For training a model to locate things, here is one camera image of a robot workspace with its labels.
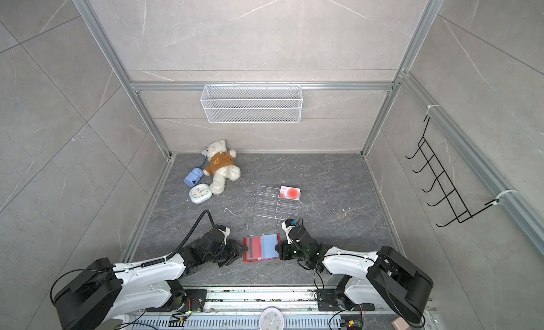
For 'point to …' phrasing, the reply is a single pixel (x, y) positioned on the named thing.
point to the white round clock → (272, 319)
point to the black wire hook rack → (452, 196)
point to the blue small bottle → (193, 177)
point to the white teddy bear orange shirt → (221, 165)
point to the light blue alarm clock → (200, 193)
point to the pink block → (400, 323)
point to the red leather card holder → (261, 248)
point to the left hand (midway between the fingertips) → (248, 247)
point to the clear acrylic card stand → (269, 204)
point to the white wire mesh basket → (251, 103)
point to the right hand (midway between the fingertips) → (275, 246)
